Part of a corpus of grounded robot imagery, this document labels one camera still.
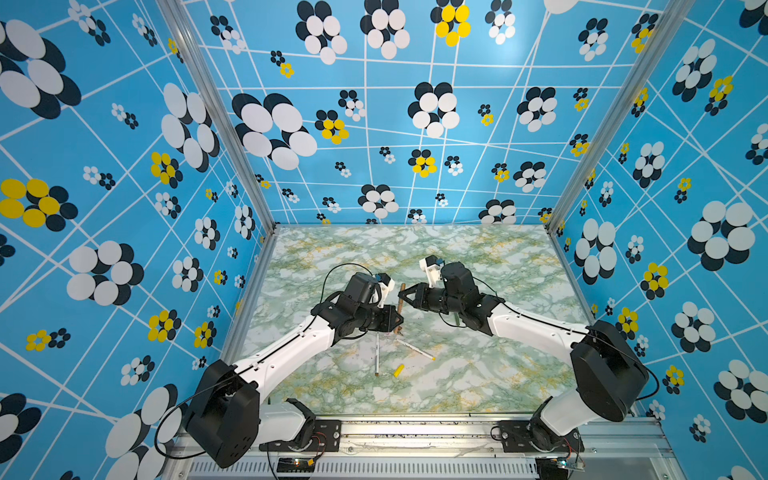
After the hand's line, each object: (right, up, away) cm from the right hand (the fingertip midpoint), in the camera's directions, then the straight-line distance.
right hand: (400, 297), depth 81 cm
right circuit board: (+36, -38, -13) cm, 54 cm away
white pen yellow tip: (+5, -17, +6) cm, 19 cm away
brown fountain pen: (0, -2, -2) cm, 3 cm away
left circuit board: (-26, -40, -9) cm, 48 cm away
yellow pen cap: (0, -21, +3) cm, 22 cm away
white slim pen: (-7, -18, +5) cm, 20 cm away
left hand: (+1, -5, -2) cm, 5 cm away
